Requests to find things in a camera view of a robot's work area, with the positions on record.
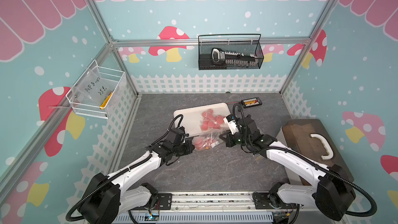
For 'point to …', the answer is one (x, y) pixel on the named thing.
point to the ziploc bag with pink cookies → (209, 137)
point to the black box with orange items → (251, 102)
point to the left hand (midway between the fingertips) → (194, 149)
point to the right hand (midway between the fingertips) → (220, 136)
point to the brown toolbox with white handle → (310, 138)
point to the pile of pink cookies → (210, 120)
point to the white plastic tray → (192, 117)
